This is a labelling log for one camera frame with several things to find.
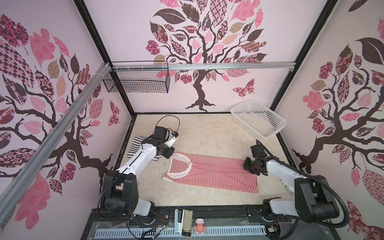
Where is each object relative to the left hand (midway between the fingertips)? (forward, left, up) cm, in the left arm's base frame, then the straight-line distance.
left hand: (169, 151), depth 88 cm
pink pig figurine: (-38, -18, -6) cm, 42 cm away
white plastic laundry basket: (+33, -65, -7) cm, 74 cm away
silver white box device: (-35, -10, -5) cm, 36 cm away
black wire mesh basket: (+41, +14, +25) cm, 50 cm away
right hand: (-5, -47, -8) cm, 48 cm away
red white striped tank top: (-10, -34, -8) cm, 36 cm away
